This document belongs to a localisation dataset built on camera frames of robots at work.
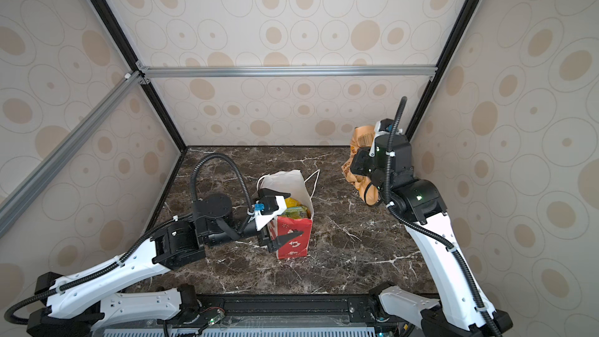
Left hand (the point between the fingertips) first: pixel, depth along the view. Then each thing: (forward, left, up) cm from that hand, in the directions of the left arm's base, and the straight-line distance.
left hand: (297, 215), depth 54 cm
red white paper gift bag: (+24, +3, -20) cm, 31 cm away
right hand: (+19, -17, +2) cm, 25 cm away
